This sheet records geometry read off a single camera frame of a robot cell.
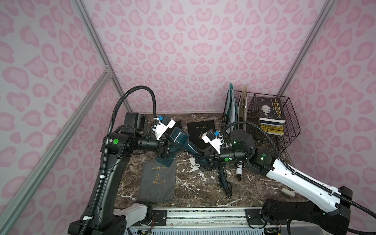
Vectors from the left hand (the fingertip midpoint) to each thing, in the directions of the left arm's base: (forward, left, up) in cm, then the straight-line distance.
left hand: (179, 145), depth 59 cm
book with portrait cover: (+36, -55, -14) cm, 67 cm away
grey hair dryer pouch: (-2, +16, -36) cm, 39 cm away
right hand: (-5, -7, -4) cm, 10 cm away
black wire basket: (+23, -63, -16) cm, 69 cm away
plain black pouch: (+41, +6, -36) cm, 55 cm away
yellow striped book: (+30, -60, -25) cm, 71 cm away
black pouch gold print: (+36, -8, -36) cm, 52 cm away
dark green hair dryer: (-2, -22, -33) cm, 40 cm away
